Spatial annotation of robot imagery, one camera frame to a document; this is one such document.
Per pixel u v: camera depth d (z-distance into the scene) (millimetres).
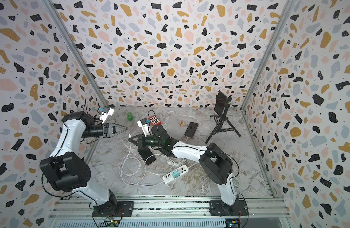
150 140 703
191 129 1130
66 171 483
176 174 793
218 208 740
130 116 1130
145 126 716
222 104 791
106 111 669
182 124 1092
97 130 645
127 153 947
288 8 715
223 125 1006
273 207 767
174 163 866
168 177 815
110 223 707
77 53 862
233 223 716
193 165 898
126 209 734
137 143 716
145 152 940
